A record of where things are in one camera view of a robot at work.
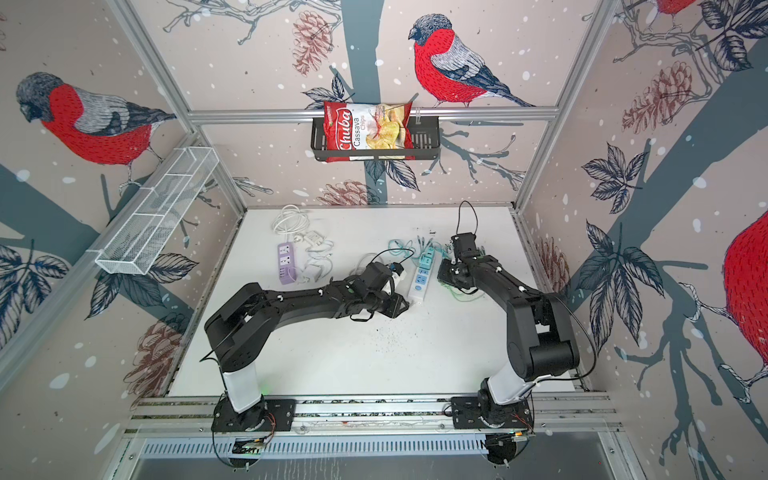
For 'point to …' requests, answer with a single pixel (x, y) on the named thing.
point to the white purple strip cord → (291, 220)
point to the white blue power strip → (419, 284)
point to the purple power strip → (286, 262)
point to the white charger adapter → (314, 238)
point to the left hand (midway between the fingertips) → (406, 307)
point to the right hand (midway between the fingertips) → (441, 278)
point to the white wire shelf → (137, 242)
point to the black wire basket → (425, 144)
